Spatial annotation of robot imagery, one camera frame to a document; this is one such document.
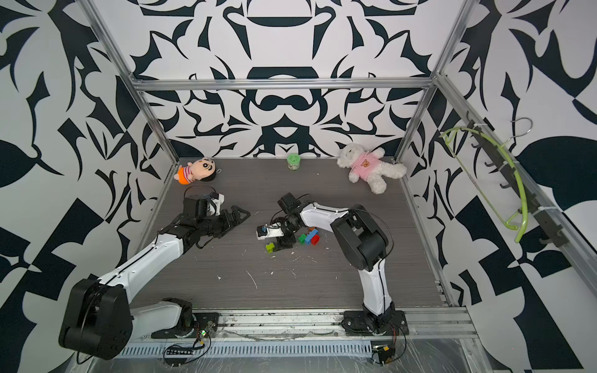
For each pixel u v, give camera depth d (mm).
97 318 403
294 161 1128
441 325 777
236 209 763
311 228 936
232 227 746
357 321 743
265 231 792
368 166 1077
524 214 524
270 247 886
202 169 1049
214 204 704
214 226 725
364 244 526
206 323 729
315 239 909
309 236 915
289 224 808
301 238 897
